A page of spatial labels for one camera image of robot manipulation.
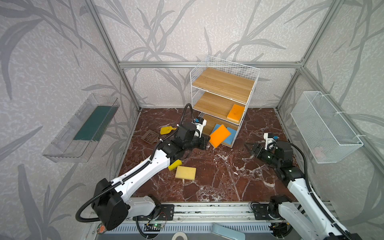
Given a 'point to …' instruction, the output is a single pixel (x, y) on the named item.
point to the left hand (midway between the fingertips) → (213, 134)
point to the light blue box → (227, 233)
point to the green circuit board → (157, 225)
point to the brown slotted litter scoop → (150, 136)
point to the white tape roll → (179, 233)
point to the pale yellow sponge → (186, 173)
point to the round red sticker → (101, 229)
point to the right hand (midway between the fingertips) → (248, 141)
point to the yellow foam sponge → (174, 165)
